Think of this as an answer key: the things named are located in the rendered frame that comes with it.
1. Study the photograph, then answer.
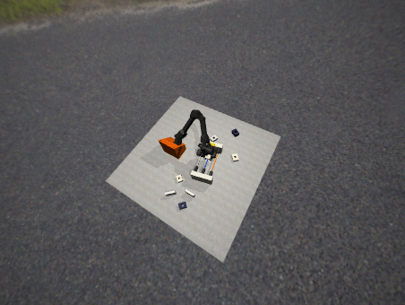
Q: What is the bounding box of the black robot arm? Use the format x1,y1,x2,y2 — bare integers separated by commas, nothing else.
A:
173,109,215,155

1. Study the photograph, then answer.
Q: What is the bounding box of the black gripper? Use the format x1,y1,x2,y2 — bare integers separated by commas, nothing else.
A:
196,149,217,159

